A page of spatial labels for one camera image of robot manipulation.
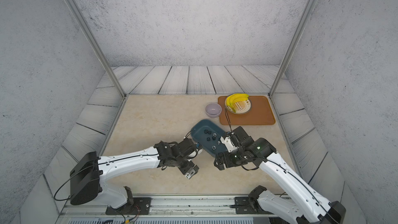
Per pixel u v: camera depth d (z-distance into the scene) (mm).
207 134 983
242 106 1118
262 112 1105
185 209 726
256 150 480
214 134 979
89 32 867
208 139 961
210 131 991
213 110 1080
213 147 912
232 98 1105
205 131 991
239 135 556
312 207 383
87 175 412
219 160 623
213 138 959
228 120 1025
